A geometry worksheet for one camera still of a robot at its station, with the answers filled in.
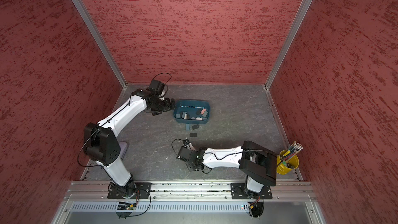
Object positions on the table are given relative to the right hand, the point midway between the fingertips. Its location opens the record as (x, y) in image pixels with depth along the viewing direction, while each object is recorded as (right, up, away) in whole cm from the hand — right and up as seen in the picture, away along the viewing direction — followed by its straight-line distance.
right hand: (194, 163), depth 84 cm
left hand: (-15, +29, +3) cm, 32 cm away
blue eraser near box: (-5, +18, +13) cm, 23 cm away
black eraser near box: (0, +18, +14) cm, 23 cm away
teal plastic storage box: (-3, +27, +19) cm, 34 cm away
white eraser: (-6, +24, +14) cm, 29 cm away
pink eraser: (+5, +28, +20) cm, 34 cm away
